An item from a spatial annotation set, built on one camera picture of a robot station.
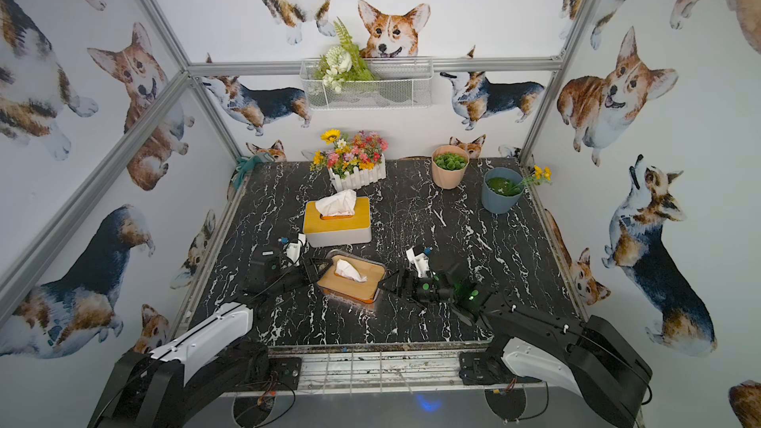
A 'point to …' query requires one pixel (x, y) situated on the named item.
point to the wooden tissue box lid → (341, 286)
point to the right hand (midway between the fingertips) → (388, 280)
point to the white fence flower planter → (352, 160)
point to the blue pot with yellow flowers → (502, 187)
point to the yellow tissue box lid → (313, 222)
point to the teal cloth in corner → (244, 164)
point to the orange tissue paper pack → (337, 206)
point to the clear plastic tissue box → (353, 275)
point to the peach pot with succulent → (449, 162)
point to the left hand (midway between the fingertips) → (328, 256)
